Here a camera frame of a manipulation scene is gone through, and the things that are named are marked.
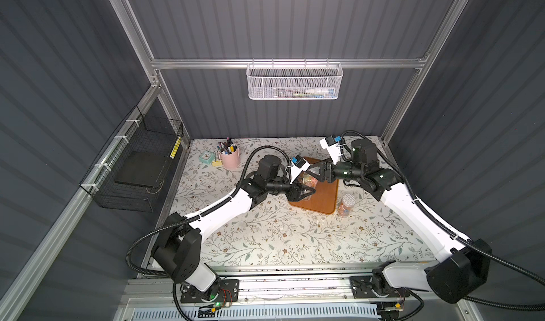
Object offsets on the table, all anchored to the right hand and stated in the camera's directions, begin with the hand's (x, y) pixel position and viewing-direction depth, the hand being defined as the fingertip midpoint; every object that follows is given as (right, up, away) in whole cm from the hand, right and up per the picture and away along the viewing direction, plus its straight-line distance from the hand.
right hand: (312, 167), depth 72 cm
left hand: (+1, -8, +1) cm, 9 cm away
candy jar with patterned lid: (-2, -4, +1) cm, 5 cm away
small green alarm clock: (-49, +4, +40) cm, 63 cm away
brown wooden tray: (+10, -16, +25) cm, 31 cm away
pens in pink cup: (-37, +8, +29) cm, 48 cm away
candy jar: (+15, -15, +12) cm, 25 cm away
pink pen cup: (-35, +2, +30) cm, 46 cm away
